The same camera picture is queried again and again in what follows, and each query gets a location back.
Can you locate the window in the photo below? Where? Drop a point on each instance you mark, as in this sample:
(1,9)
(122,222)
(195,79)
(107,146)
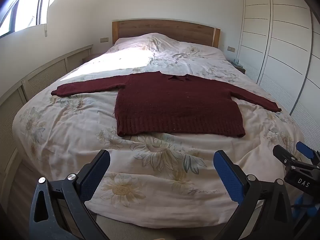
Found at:
(22,10)

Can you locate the wooden bed headboard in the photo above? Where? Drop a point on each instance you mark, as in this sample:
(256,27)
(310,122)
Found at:
(175,30)

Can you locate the wall socket plate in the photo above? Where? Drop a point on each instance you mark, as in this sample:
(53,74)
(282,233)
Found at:
(231,49)
(104,39)

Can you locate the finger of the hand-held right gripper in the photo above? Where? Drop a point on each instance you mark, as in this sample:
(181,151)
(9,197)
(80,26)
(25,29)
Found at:
(308,151)
(285,157)

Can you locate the dark red knitted sweater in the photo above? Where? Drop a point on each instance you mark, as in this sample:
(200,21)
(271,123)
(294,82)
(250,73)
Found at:
(175,105)

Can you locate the white louvred cabinet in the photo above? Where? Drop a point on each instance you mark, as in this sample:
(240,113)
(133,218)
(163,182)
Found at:
(47,75)

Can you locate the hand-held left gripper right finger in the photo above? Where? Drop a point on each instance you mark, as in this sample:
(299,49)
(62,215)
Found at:
(227,177)

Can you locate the white sliding wardrobe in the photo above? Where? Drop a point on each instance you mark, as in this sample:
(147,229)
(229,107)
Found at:
(282,42)

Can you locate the bed with floral duvet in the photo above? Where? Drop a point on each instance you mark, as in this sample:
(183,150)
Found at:
(150,160)

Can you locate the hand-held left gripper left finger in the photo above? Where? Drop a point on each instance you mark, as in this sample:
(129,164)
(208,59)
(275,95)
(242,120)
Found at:
(96,177)

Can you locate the wooden nightstand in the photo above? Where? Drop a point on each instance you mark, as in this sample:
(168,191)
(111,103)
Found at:
(241,68)

